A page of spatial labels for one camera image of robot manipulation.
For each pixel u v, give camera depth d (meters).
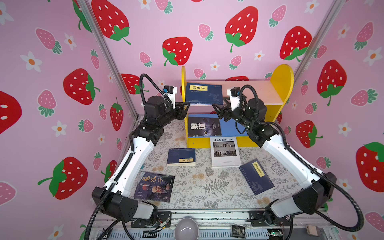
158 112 0.50
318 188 0.40
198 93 0.73
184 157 0.97
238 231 0.69
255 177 0.88
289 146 0.47
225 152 0.95
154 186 0.84
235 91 0.55
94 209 0.35
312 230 0.70
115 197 0.38
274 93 0.76
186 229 0.70
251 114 0.51
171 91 0.57
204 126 0.93
